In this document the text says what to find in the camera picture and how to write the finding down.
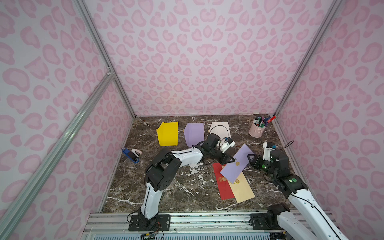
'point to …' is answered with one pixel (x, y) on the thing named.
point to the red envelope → (225, 190)
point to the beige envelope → (241, 189)
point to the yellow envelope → (168, 134)
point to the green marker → (259, 119)
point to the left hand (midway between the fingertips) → (234, 159)
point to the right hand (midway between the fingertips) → (249, 155)
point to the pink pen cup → (255, 131)
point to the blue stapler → (133, 155)
